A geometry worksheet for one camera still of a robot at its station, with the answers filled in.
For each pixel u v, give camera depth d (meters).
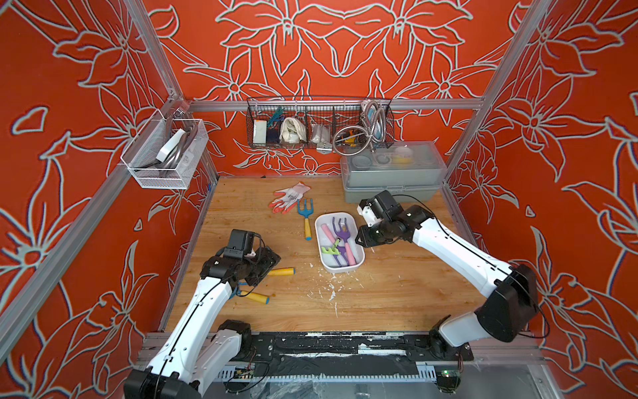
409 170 1.05
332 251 0.89
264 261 0.69
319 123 0.97
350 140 0.89
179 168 0.67
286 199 1.10
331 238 0.97
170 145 0.69
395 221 0.58
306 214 1.06
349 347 0.74
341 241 0.95
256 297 0.83
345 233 0.96
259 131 0.91
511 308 0.41
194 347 0.42
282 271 0.89
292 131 0.90
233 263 0.54
